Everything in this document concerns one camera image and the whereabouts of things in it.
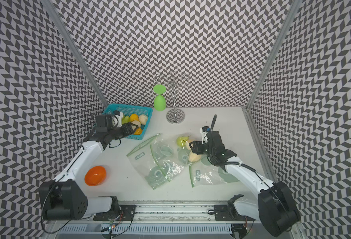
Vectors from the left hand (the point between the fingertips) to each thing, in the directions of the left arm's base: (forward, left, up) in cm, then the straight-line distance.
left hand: (133, 128), depth 83 cm
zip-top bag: (-15, -13, -9) cm, 22 cm away
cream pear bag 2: (+16, +5, -14) cm, 22 cm away
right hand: (-8, -34, -7) cm, 36 cm away
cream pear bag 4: (-11, -34, -15) cm, 39 cm away
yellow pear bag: (+21, +8, -14) cm, 26 cm away
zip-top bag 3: (-6, -22, -18) cm, 29 cm away
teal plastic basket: (+33, +17, -20) cm, 42 cm away
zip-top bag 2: (-19, -40, -18) cm, 48 cm away
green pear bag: (-1, -27, -11) cm, 29 cm away
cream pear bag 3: (-3, -30, -13) cm, 33 cm away
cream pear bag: (+18, +1, -13) cm, 23 cm away
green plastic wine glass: (+16, -14, +5) cm, 22 cm away
